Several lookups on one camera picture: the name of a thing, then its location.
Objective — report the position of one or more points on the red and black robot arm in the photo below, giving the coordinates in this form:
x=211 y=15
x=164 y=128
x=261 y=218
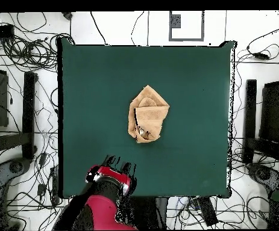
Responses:
x=103 y=213

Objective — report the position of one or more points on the black flat device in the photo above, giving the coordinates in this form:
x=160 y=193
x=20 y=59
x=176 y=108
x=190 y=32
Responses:
x=208 y=211

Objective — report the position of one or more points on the tan terry towel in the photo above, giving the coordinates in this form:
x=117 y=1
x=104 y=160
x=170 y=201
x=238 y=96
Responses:
x=151 y=115

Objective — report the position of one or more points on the dark green table cloth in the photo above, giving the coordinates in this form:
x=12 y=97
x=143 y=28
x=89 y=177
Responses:
x=93 y=96

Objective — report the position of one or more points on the black upright bar stand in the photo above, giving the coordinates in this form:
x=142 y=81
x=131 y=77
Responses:
x=29 y=115
x=250 y=120

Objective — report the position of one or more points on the grey round base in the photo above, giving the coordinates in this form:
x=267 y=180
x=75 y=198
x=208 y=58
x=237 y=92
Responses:
x=15 y=167
x=265 y=175

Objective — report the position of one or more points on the black power adapter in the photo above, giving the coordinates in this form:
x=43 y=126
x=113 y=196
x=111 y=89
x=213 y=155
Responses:
x=261 y=55

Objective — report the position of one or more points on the grey square floor frame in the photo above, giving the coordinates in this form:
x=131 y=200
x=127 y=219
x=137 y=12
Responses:
x=170 y=28

